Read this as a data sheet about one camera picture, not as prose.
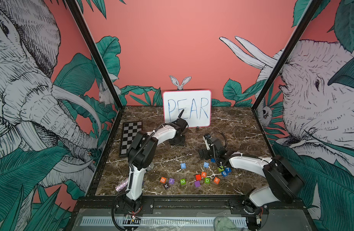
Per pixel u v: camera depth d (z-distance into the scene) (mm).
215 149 688
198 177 844
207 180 818
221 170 858
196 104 1010
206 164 881
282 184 440
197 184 818
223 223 687
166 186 799
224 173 850
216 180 818
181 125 805
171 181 817
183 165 879
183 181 816
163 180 818
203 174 839
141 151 532
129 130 1022
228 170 859
